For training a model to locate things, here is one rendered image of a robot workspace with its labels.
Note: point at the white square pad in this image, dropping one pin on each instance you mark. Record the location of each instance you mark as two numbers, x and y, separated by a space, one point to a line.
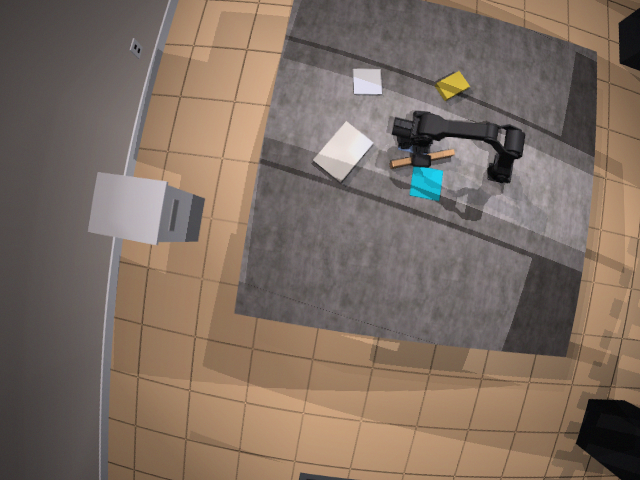
367 81

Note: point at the yellow rectangular block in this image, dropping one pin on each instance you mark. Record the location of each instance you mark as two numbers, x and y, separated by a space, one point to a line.
451 86

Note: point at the beige rectangular block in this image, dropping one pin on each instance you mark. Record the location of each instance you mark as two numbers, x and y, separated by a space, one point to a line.
342 152

